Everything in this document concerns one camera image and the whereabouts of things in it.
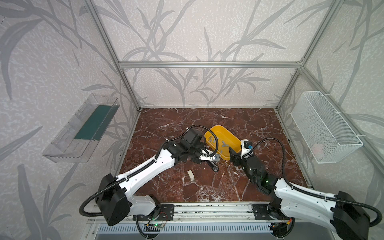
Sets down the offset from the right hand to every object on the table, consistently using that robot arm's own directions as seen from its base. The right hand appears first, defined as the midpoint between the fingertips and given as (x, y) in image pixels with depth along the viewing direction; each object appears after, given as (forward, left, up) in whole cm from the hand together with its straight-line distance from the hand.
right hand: (235, 142), depth 80 cm
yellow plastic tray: (+12, +1, -16) cm, 20 cm away
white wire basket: (-7, -36, +16) cm, 40 cm away
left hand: (-3, +14, +2) cm, 14 cm away
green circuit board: (-36, +39, -16) cm, 55 cm away
